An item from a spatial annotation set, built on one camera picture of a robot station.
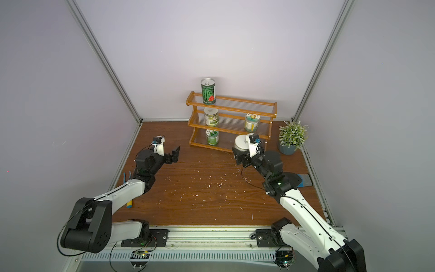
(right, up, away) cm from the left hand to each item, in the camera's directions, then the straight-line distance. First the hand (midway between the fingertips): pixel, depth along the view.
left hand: (173, 145), depth 86 cm
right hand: (+35, +3, -14) cm, 38 cm away
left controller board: (-11, -49, -14) cm, 52 cm away
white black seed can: (+34, +2, -18) cm, 38 cm away
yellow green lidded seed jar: (+42, +12, +3) cm, 44 cm away
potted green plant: (+63, +4, +3) cm, 63 cm away
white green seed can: (+20, +17, +5) cm, 26 cm away
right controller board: (+52, -46, -17) cm, 72 cm away
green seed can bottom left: (+20, +4, +14) cm, 25 cm away
